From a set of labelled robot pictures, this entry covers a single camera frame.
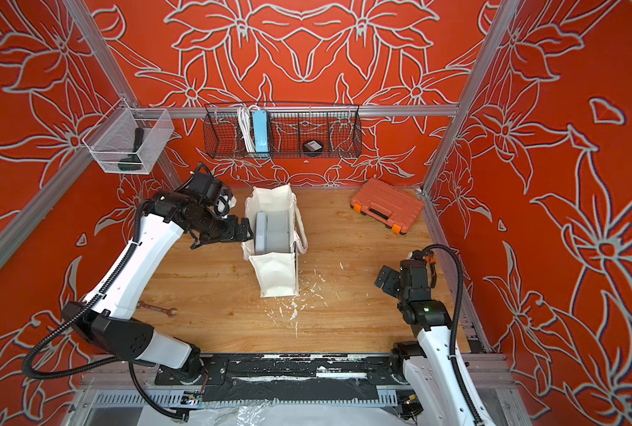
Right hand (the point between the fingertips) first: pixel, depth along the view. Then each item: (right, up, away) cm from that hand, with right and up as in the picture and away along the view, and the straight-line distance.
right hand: (393, 274), depth 80 cm
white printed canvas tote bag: (-36, +1, -3) cm, 36 cm away
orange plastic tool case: (+6, +22, +27) cm, 36 cm away
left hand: (-46, +13, -6) cm, 48 cm away
